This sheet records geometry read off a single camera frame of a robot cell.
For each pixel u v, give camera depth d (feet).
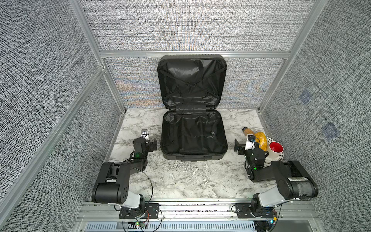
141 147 2.31
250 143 2.52
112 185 1.45
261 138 3.01
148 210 2.40
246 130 3.38
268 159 3.02
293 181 1.48
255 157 2.25
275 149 3.03
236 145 2.79
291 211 2.45
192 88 3.30
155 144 2.87
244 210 2.40
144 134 2.57
